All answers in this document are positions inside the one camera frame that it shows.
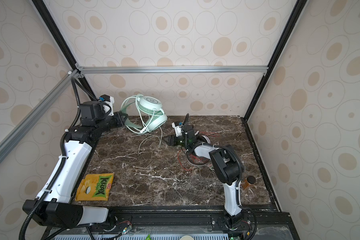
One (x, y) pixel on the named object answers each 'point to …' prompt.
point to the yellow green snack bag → (94, 187)
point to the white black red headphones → (194, 159)
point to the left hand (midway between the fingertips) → (129, 112)
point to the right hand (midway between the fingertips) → (166, 137)
